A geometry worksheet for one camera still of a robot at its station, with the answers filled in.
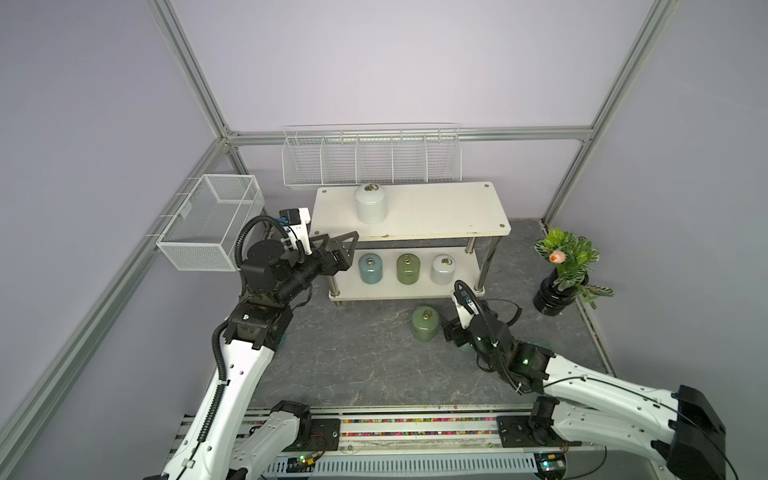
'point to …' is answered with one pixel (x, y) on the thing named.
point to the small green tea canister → (408, 268)
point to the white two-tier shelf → (410, 212)
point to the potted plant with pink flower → (573, 257)
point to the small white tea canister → (442, 269)
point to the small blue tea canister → (371, 268)
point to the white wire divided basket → (378, 153)
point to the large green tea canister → (425, 323)
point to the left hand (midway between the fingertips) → (345, 237)
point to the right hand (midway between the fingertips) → (455, 305)
